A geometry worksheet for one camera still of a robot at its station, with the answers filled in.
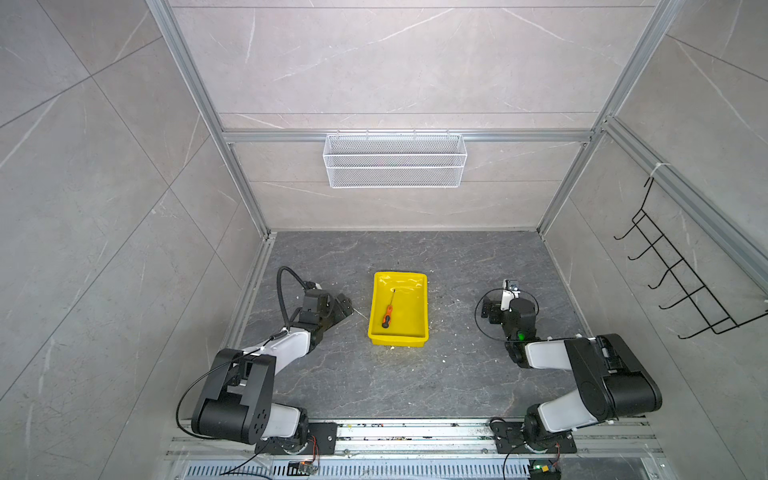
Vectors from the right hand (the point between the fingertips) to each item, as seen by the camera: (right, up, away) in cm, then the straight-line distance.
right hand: (500, 293), depth 94 cm
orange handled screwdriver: (-36, -7, +1) cm, 37 cm away
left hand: (-51, -2, -2) cm, 51 cm away
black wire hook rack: (+30, 0, -36) cm, 47 cm away
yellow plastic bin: (-30, -9, -2) cm, 31 cm away
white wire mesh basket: (-36, +45, +6) cm, 58 cm away
